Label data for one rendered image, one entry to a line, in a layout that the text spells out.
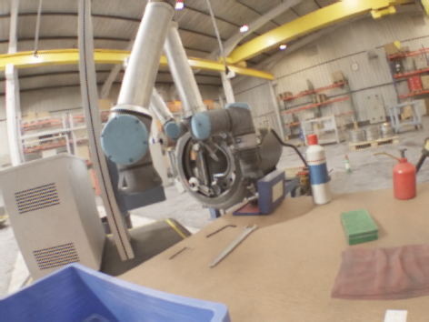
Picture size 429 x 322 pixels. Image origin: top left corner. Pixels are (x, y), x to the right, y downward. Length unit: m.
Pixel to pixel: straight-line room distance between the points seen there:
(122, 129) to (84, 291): 0.45
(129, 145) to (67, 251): 0.53
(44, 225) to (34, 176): 0.19
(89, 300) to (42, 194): 0.59
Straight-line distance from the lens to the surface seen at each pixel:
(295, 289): 0.40
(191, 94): 0.90
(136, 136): 0.67
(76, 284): 0.43
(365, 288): 0.37
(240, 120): 0.78
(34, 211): 0.98
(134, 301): 0.29
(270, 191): 0.72
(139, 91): 0.73
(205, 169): 1.74
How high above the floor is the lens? 0.73
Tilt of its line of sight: 4 degrees down
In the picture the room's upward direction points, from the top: 13 degrees counter-clockwise
